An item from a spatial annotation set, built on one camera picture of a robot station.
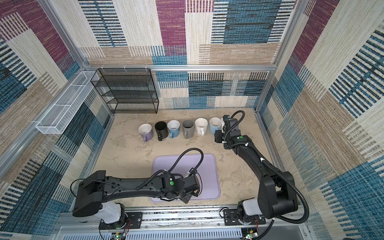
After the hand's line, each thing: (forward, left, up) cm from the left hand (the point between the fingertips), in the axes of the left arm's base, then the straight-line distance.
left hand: (189, 192), depth 76 cm
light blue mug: (+44, -17, +1) cm, 48 cm away
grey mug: (+39, +1, +5) cm, 39 cm away
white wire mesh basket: (+24, +62, +27) cm, 72 cm away
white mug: (+41, -8, +3) cm, 42 cm away
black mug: (+39, +18, +1) cm, 43 cm away
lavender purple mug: (+41, +30, -3) cm, 51 cm away
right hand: (+28, -17, +9) cm, 34 cm away
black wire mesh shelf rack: (+68, +45, +11) cm, 83 cm away
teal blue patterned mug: (+41, +11, +1) cm, 43 cm away
